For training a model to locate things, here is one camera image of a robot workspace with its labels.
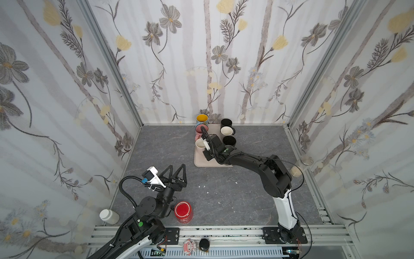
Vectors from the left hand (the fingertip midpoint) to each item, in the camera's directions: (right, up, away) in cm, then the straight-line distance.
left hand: (176, 163), depth 65 cm
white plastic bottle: (-32, -26, +7) cm, 42 cm away
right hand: (+10, +8, +28) cm, 31 cm away
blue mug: (+8, +25, +49) cm, 55 cm away
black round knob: (+11, -32, -2) cm, 34 cm away
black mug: (+25, +22, +47) cm, 58 cm away
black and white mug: (+26, +9, +36) cm, 46 cm away
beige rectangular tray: (+8, -3, +35) cm, 36 cm away
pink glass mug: (+7, +14, +33) cm, 36 cm away
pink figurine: (+5, -37, +3) cm, 37 cm away
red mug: (+1, -24, +9) cm, 26 cm away
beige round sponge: (+64, -9, +28) cm, 71 cm away
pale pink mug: (+8, +5, +30) cm, 31 cm away
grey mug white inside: (+26, +16, +42) cm, 52 cm away
